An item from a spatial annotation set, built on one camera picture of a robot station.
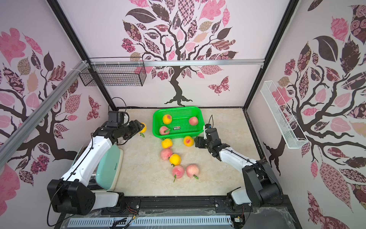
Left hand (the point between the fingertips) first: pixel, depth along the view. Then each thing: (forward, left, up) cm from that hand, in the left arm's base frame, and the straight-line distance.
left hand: (140, 130), depth 81 cm
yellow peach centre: (-11, -20, -15) cm, 28 cm away
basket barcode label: (+16, -20, -19) cm, 32 cm away
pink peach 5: (-19, -31, -14) cm, 38 cm away
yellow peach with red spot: (+21, -13, -14) cm, 28 cm away
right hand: (0, -36, -12) cm, 37 cm away
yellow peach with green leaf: (-3, -4, +4) cm, 6 cm away
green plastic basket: (+22, -20, -19) cm, 35 cm away
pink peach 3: (-7, -14, -14) cm, 21 cm away
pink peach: (+19, -33, -14) cm, 40 cm away
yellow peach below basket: (0, -14, -14) cm, 20 cm away
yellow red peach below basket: (+1, -29, -14) cm, 32 cm away
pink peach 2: (+10, -12, -14) cm, 21 cm away
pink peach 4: (-19, -22, -13) cm, 32 cm away
